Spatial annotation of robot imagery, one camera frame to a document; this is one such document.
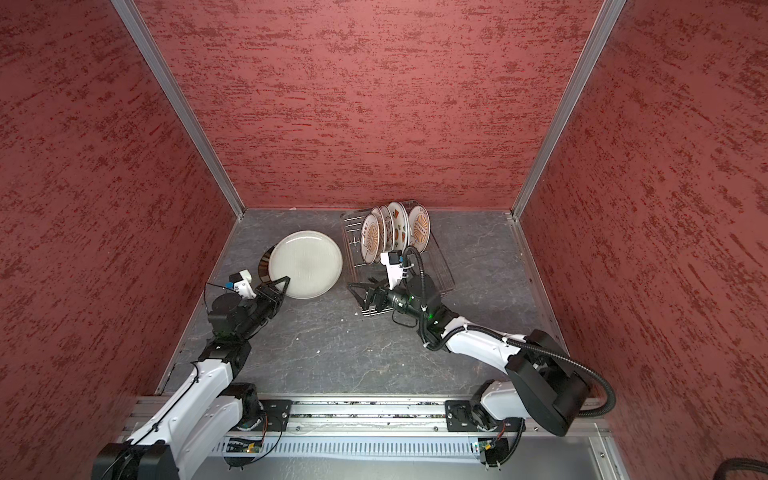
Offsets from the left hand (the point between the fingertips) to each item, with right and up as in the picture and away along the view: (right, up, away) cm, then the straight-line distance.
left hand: (292, 282), depth 81 cm
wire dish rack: (+42, +4, +21) cm, 47 cm away
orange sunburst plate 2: (+24, +21, +19) cm, 37 cm away
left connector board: (-9, -39, -9) cm, 41 cm away
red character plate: (+27, +15, +11) cm, 33 cm away
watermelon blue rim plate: (+31, +17, +14) cm, 38 cm away
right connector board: (+54, -39, -11) cm, 67 cm away
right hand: (+18, 0, -7) cm, 19 cm away
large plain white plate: (+4, +6, +4) cm, 8 cm away
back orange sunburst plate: (+38, +16, +22) cm, 46 cm away
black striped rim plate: (-17, +3, +20) cm, 26 cm away
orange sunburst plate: (+20, +12, +19) cm, 30 cm away
